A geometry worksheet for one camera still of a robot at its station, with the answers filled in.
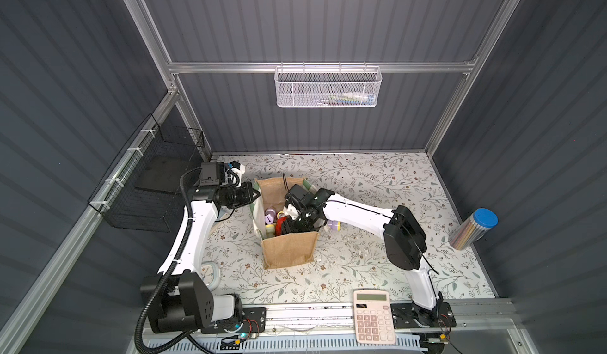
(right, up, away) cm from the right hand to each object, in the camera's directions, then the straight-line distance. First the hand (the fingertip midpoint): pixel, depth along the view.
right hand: (288, 239), depth 82 cm
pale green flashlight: (-7, +2, +4) cm, 9 cm away
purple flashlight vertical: (-7, +8, +4) cm, 11 cm away
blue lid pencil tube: (+62, +5, -5) cm, 62 cm away
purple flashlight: (+17, +3, +9) cm, 20 cm away
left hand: (-9, +16, -3) cm, 19 cm away
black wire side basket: (-43, +18, -11) cm, 48 cm away
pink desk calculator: (+27, -21, -10) cm, 36 cm away
